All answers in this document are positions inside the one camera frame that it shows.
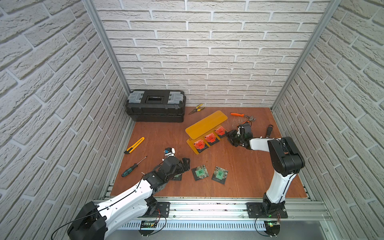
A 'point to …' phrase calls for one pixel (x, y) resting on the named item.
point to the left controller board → (147, 224)
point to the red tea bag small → (211, 139)
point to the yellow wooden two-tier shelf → (202, 133)
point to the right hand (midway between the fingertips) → (226, 134)
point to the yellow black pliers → (196, 109)
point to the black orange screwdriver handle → (269, 131)
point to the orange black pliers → (251, 119)
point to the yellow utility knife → (130, 149)
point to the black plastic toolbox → (156, 105)
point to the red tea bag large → (200, 145)
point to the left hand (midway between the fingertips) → (186, 160)
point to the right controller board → (272, 227)
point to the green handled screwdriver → (131, 168)
